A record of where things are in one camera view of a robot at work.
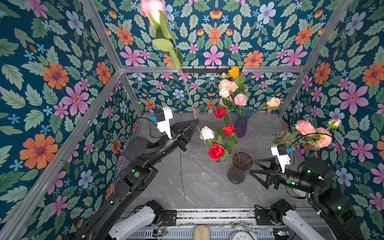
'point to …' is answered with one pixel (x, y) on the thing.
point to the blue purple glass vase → (241, 123)
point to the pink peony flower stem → (240, 100)
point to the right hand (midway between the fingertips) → (254, 166)
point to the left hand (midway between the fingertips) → (199, 120)
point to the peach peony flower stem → (232, 86)
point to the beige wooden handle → (201, 232)
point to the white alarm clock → (244, 231)
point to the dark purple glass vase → (241, 161)
